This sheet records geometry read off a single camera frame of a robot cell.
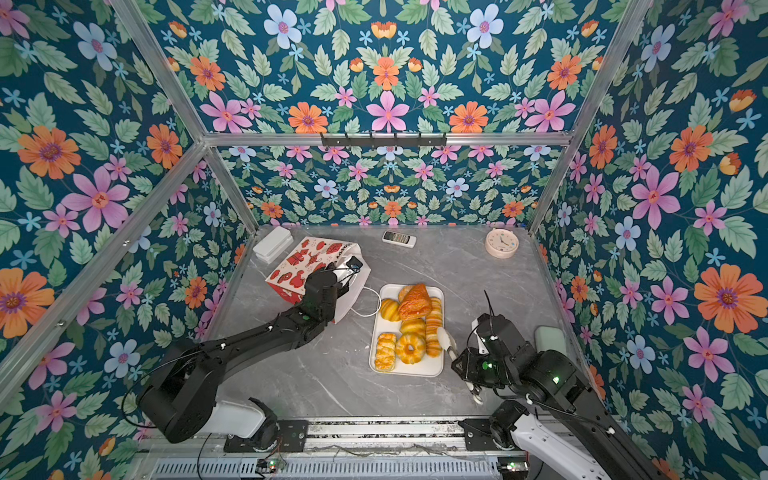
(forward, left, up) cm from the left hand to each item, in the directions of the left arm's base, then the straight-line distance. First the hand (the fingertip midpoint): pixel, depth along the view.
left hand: (330, 255), depth 83 cm
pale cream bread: (-15, -23, -17) cm, 32 cm away
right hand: (-32, -30, -3) cm, 44 cm away
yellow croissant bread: (-23, -14, -17) cm, 32 cm away
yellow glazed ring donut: (-20, -21, -19) cm, 35 cm away
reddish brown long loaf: (-8, -23, -14) cm, 29 cm away
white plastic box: (+22, +28, -19) cm, 40 cm away
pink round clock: (+17, -59, -19) cm, 64 cm away
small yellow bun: (-9, -16, -17) cm, 25 cm away
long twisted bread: (-12, -29, -19) cm, 37 cm away
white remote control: (+23, -19, -21) cm, 37 cm away
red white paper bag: (+9, +13, -10) cm, 19 cm away
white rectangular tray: (-26, -26, -22) cm, 43 cm away
